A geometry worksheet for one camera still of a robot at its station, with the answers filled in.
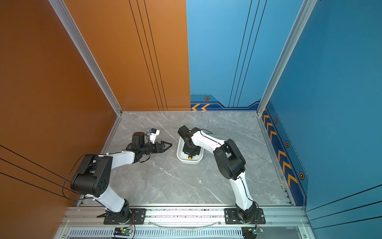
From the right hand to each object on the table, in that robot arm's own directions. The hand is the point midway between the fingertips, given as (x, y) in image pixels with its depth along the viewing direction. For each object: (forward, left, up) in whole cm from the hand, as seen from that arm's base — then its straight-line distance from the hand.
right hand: (188, 154), depth 94 cm
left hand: (+3, +12, +7) cm, 14 cm away
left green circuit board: (-40, +30, -3) cm, 50 cm away
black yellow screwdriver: (-4, -2, +2) cm, 5 cm away
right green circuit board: (-40, -31, -3) cm, 51 cm away
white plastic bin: (-4, +2, +1) cm, 5 cm away
